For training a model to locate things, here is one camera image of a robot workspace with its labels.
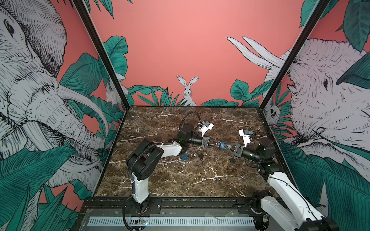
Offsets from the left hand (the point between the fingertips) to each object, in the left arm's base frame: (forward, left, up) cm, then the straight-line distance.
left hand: (220, 146), depth 73 cm
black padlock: (+5, +8, -22) cm, 24 cm away
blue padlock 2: (0, -1, -1) cm, 2 cm away
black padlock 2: (+2, -12, -22) cm, 25 cm away
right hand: (0, -2, 0) cm, 2 cm away
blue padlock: (+5, +19, -21) cm, 29 cm away
